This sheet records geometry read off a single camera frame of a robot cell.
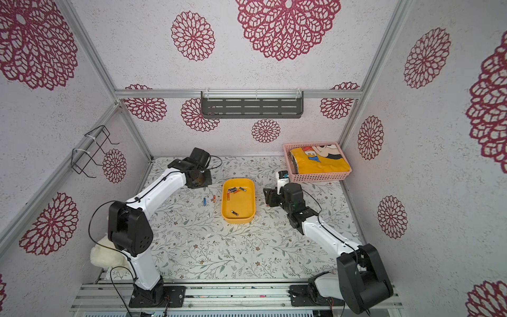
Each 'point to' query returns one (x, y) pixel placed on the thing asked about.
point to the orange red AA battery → (214, 201)
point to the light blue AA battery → (204, 201)
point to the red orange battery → (236, 191)
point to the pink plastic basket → (311, 177)
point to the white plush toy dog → (101, 257)
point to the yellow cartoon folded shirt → (319, 159)
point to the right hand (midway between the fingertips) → (268, 186)
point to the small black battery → (234, 212)
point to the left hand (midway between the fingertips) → (205, 182)
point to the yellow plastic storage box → (238, 201)
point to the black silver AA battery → (242, 189)
